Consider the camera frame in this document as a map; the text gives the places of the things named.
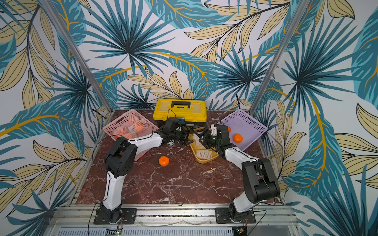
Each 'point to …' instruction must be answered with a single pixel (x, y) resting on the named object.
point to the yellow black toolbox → (191, 112)
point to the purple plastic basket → (240, 123)
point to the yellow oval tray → (195, 147)
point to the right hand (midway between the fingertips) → (196, 134)
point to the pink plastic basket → (119, 128)
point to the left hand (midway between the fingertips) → (197, 136)
